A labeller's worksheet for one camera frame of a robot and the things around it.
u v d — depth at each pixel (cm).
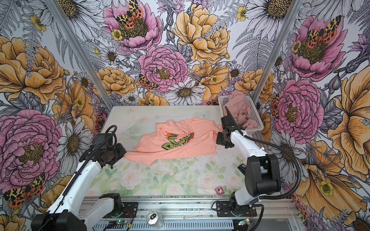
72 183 45
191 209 76
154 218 60
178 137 102
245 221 71
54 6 71
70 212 40
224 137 76
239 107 115
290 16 75
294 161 43
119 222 71
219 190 76
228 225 71
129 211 73
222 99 118
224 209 74
